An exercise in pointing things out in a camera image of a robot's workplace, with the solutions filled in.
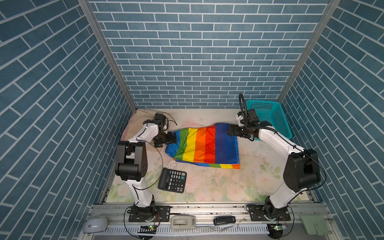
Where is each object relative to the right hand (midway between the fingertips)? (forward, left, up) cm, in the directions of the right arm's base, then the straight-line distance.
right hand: (232, 130), depth 91 cm
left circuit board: (-52, +41, -16) cm, 68 cm away
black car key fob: (-46, +7, -10) cm, 48 cm away
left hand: (-7, +38, -7) cm, 39 cm away
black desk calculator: (-29, +33, -11) cm, 46 cm away
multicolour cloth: (-4, +13, -13) cm, 19 cm away
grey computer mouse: (-53, +63, -7) cm, 82 cm away
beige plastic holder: (-48, +24, -12) cm, 55 cm away
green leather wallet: (-44, -39, -13) cm, 60 cm away
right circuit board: (-46, -21, -16) cm, 53 cm away
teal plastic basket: (+29, -35, -11) cm, 47 cm away
